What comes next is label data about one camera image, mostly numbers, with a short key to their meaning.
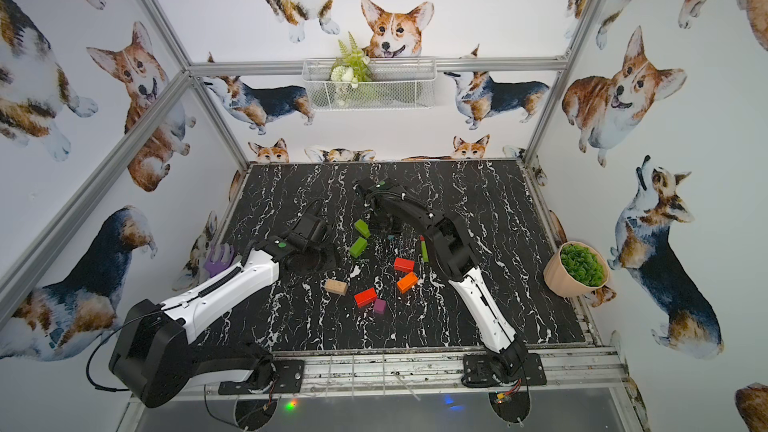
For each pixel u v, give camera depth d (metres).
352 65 0.82
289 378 0.73
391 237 1.00
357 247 0.95
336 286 0.86
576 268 0.80
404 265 0.92
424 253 0.95
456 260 0.62
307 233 0.65
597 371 0.75
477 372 0.73
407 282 0.88
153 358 0.40
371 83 0.88
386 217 0.81
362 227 0.99
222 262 0.93
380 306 0.85
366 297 0.86
